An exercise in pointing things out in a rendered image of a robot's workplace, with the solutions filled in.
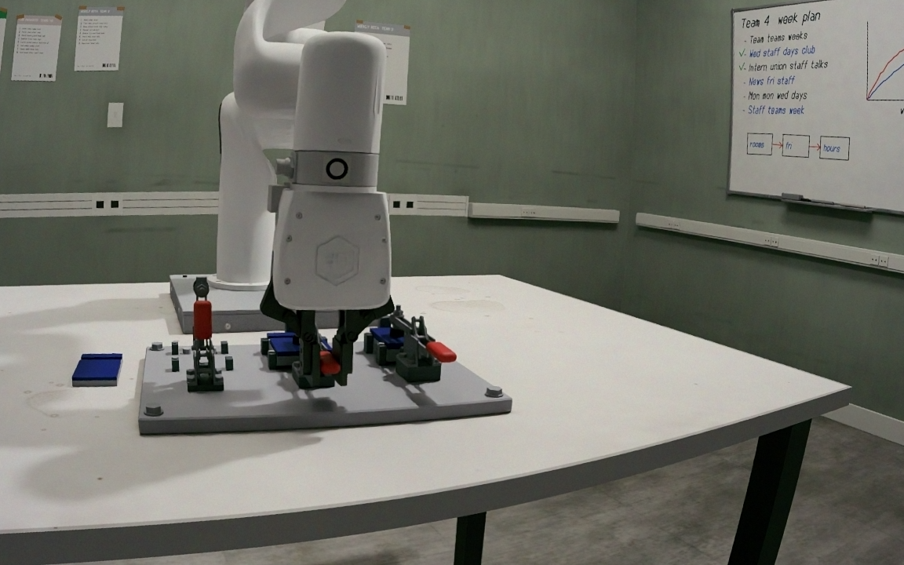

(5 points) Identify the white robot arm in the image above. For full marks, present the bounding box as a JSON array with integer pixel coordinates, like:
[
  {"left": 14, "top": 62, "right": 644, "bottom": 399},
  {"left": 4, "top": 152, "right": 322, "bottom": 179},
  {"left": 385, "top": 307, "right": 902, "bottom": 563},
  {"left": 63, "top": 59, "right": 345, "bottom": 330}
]
[{"left": 207, "top": 0, "right": 387, "bottom": 291}]

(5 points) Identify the grey toggle clamp with red handle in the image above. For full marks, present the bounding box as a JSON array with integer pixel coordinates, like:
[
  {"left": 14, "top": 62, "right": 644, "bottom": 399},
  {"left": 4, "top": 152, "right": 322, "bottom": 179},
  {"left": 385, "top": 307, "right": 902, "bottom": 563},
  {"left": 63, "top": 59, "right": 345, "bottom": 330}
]
[{"left": 389, "top": 304, "right": 457, "bottom": 382}]

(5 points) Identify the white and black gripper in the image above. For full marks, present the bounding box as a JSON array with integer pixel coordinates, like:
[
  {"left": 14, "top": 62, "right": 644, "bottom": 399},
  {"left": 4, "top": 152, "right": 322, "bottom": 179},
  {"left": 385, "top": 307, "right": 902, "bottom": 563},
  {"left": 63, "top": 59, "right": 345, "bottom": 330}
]
[{"left": 260, "top": 184, "right": 395, "bottom": 388}]

